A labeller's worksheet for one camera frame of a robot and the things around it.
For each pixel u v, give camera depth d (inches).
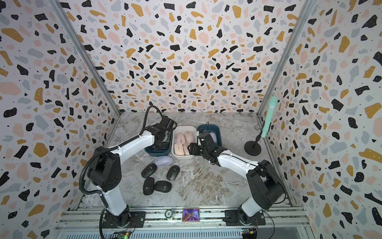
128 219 26.6
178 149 38.3
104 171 18.6
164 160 36.3
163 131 28.5
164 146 37.8
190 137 40.8
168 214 27.6
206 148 26.9
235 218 29.3
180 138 40.4
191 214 29.3
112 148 19.7
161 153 38.3
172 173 34.8
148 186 32.2
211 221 29.3
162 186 32.1
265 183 17.8
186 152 38.2
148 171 34.6
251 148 39.8
